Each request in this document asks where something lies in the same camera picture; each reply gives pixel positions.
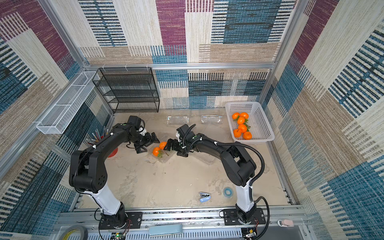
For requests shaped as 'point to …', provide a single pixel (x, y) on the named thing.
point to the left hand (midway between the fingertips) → (155, 144)
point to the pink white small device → (285, 223)
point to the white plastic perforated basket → (260, 128)
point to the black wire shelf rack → (128, 90)
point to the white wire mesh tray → (58, 117)
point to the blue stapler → (204, 197)
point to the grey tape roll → (85, 234)
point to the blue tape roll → (228, 192)
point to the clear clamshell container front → (164, 155)
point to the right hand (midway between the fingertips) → (172, 152)
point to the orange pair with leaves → (235, 115)
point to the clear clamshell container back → (211, 119)
